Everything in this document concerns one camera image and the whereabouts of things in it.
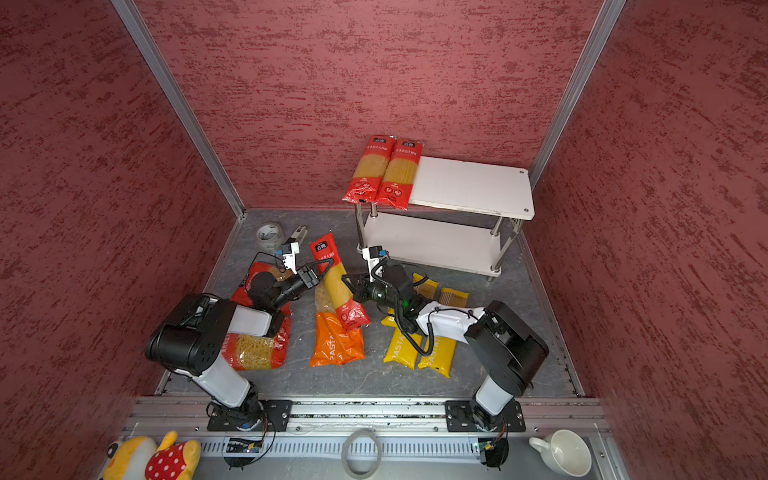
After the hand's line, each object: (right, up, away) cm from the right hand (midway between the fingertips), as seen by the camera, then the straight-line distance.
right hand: (338, 284), depth 79 cm
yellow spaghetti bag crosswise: (+14, -12, +7) cm, 20 cm away
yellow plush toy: (-40, -35, -16) cm, 56 cm away
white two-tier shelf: (+44, +21, +42) cm, 65 cm away
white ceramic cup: (+54, -35, -14) cm, 66 cm away
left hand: (-2, +4, +5) cm, 7 cm away
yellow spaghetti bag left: (+17, -19, +4) cm, 26 cm away
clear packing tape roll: (-33, +14, +33) cm, 49 cm away
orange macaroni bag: (-2, -17, +3) cm, 18 cm away
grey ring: (+3, -39, -8) cm, 40 cm away
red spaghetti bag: (+3, -7, -2) cm, 8 cm away
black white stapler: (-21, +14, +30) cm, 39 cm away
